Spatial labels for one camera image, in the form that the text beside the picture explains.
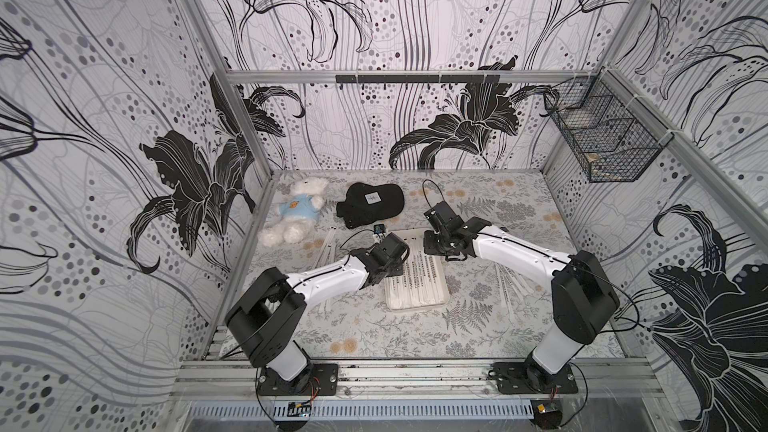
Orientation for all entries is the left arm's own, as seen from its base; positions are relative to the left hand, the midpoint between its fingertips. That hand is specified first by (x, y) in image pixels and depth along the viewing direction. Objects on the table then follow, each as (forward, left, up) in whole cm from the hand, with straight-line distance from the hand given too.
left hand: (394, 268), depth 89 cm
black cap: (+25, +10, 0) cm, 27 cm away
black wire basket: (+34, -65, +27) cm, 78 cm away
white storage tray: (-3, -9, -2) cm, 10 cm away
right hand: (+7, -11, +4) cm, 14 cm away
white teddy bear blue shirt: (+17, +33, +3) cm, 37 cm away
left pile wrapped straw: (+6, +22, -3) cm, 23 cm away
